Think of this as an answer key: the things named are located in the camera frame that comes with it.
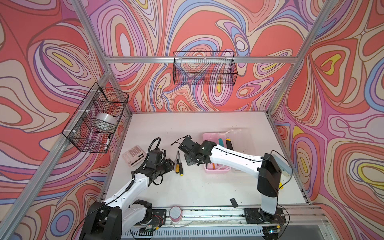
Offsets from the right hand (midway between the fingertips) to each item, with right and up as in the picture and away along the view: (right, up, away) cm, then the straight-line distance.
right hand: (194, 158), depth 82 cm
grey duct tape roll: (-42, +20, -12) cm, 48 cm away
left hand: (-12, -4, +5) cm, 14 cm away
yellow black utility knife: (+22, +7, +10) cm, 25 cm away
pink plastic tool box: (+13, +11, +15) cm, 23 cm away
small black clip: (+21, -23, -4) cm, 31 cm away
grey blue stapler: (+52, -5, +4) cm, 53 cm away
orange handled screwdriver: (-10, -6, +9) cm, 15 cm away
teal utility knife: (+17, +8, +11) cm, 22 cm away
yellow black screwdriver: (-8, -8, +6) cm, 13 cm away
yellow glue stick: (+30, -3, -30) cm, 43 cm away
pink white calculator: (-39, 0, +11) cm, 40 cm away
